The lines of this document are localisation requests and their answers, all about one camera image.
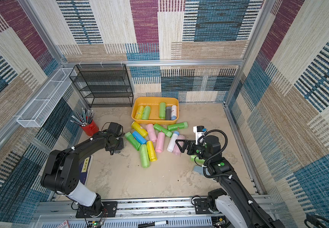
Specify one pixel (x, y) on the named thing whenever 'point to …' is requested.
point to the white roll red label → (174, 112)
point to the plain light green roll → (162, 110)
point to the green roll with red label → (177, 126)
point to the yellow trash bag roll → (140, 109)
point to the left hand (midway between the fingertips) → (119, 145)
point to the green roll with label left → (132, 140)
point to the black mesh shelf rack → (104, 85)
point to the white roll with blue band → (170, 147)
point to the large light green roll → (146, 112)
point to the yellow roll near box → (136, 127)
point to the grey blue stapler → (200, 169)
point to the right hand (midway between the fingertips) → (182, 143)
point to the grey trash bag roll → (168, 114)
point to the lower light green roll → (145, 158)
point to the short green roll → (161, 129)
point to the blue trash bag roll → (139, 137)
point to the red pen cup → (90, 128)
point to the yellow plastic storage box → (155, 110)
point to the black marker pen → (154, 223)
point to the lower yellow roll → (151, 152)
